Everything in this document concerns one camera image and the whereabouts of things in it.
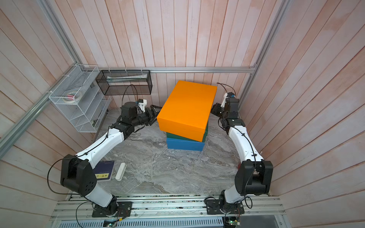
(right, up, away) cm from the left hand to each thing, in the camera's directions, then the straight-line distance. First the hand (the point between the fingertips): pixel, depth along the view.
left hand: (162, 114), depth 79 cm
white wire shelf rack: (-43, 0, -1) cm, 43 cm away
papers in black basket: (-24, +23, +11) cm, 35 cm away
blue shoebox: (+12, -20, +16) cm, 28 cm away
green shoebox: (+6, -12, -3) cm, 14 cm away
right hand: (+29, +6, +5) cm, 30 cm away
